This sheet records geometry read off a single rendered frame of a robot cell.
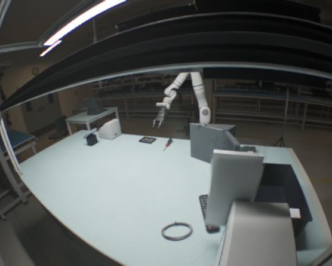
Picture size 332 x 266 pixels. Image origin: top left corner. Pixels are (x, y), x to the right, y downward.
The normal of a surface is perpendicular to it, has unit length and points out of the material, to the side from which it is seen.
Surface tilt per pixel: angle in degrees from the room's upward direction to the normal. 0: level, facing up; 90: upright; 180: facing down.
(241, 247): 0
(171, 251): 0
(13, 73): 90
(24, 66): 90
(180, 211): 0
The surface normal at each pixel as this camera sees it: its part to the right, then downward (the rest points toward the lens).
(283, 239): -0.09, -0.92
